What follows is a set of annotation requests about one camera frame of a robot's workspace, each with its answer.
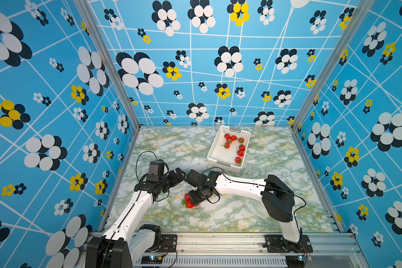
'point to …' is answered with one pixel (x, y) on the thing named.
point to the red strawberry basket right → (240, 153)
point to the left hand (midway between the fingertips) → (181, 175)
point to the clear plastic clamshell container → (177, 196)
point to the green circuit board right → (296, 261)
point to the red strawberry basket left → (226, 145)
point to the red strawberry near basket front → (238, 160)
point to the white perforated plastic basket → (229, 148)
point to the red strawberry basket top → (241, 140)
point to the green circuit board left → (151, 259)
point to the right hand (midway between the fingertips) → (195, 198)
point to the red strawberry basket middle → (242, 147)
